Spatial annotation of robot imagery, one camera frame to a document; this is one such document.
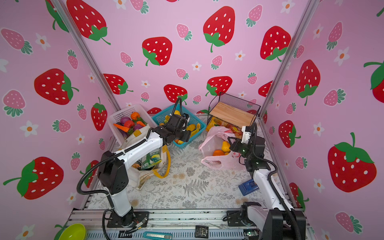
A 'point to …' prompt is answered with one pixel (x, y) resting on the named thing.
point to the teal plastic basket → (195, 125)
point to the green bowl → (74, 231)
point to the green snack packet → (150, 160)
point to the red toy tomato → (129, 123)
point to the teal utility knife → (157, 235)
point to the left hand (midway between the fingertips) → (187, 131)
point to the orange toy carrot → (122, 128)
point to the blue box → (248, 187)
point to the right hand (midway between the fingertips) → (228, 137)
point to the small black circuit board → (201, 231)
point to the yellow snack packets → (215, 121)
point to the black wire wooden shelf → (233, 111)
